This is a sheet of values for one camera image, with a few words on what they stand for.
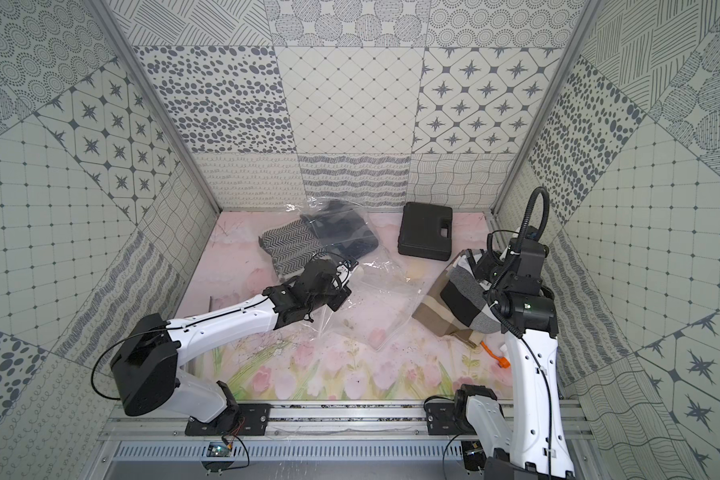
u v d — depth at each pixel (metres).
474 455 0.71
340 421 0.76
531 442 0.37
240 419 0.73
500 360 0.83
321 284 0.64
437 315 0.89
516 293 0.49
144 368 0.42
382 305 0.95
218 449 0.72
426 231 1.10
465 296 0.84
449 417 0.74
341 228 1.13
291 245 1.05
